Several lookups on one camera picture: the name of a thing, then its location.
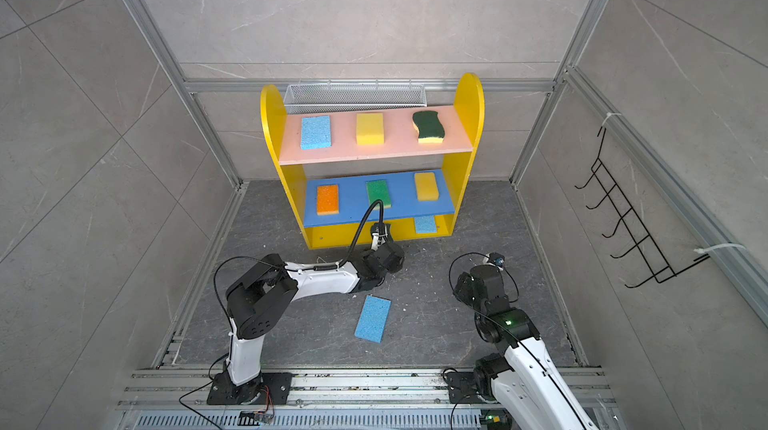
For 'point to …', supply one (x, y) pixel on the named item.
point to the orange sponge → (328, 200)
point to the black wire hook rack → (644, 246)
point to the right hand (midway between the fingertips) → (471, 280)
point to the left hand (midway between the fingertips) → (394, 247)
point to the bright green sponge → (378, 190)
